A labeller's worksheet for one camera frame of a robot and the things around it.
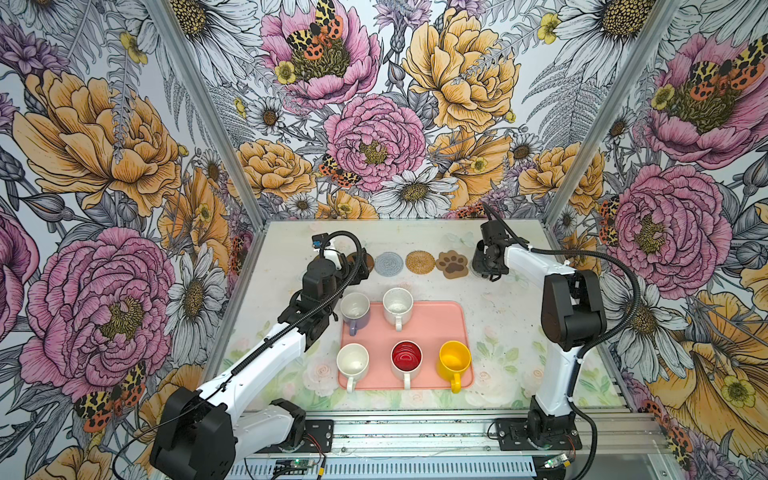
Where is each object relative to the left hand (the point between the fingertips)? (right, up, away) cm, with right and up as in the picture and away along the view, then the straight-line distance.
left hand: (352, 260), depth 81 cm
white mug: (0, -28, +3) cm, 29 cm away
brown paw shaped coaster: (+32, -3, +28) cm, 43 cm away
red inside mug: (+15, -28, +4) cm, 32 cm away
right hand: (+42, -5, +19) cm, 46 cm away
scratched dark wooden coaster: (+3, -2, +29) cm, 29 cm away
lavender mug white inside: (-1, -15, +13) cm, 20 cm away
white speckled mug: (+13, -15, +16) cm, 25 cm away
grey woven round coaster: (+9, -2, +27) cm, 29 cm away
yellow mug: (+28, -28, +4) cm, 39 cm away
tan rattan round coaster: (+21, -2, +28) cm, 35 cm away
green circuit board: (-12, -48, -10) cm, 50 cm away
